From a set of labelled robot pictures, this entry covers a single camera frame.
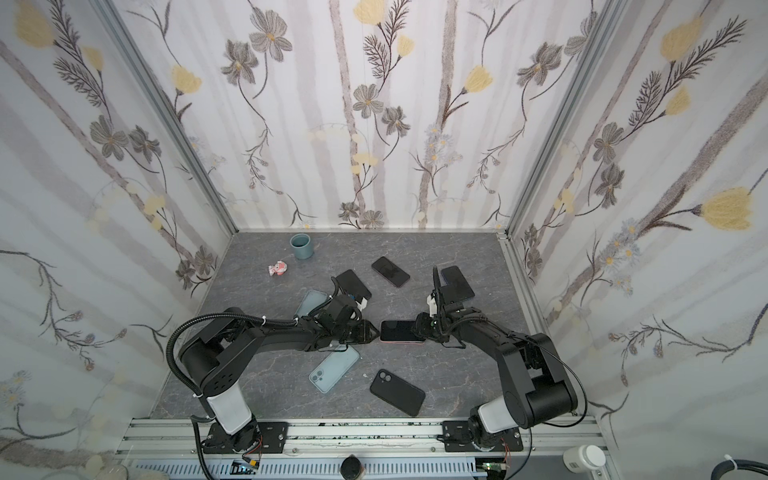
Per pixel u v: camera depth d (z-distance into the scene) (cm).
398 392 82
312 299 102
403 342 91
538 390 44
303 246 108
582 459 65
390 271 109
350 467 62
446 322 68
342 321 77
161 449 73
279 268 105
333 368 86
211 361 48
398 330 91
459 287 109
